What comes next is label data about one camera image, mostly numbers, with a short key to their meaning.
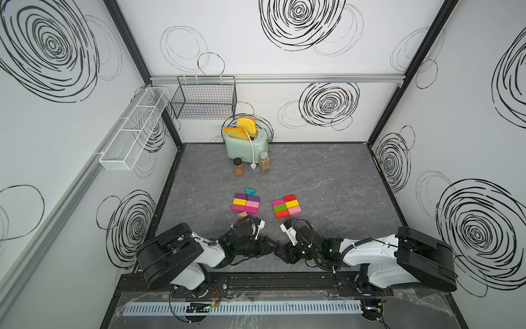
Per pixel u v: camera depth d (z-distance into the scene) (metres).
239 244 0.68
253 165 1.06
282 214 0.91
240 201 0.97
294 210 0.92
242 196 0.98
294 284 0.75
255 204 0.94
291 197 0.96
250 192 0.98
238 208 0.94
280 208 0.94
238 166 1.01
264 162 1.02
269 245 0.77
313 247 0.61
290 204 0.94
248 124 1.02
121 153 0.71
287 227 0.74
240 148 1.00
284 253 0.72
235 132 0.95
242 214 0.90
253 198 0.98
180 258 0.44
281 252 0.74
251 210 0.93
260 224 0.81
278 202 0.96
